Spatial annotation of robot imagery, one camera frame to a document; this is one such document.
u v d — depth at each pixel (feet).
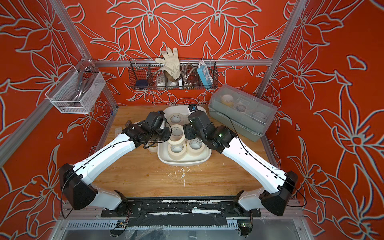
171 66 2.95
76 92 2.50
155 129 2.01
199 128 1.65
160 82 3.06
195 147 3.08
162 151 3.00
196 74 2.81
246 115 2.87
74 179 1.34
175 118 1.78
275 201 1.23
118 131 3.39
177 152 2.80
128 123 3.50
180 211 2.39
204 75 2.86
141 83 3.20
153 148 2.81
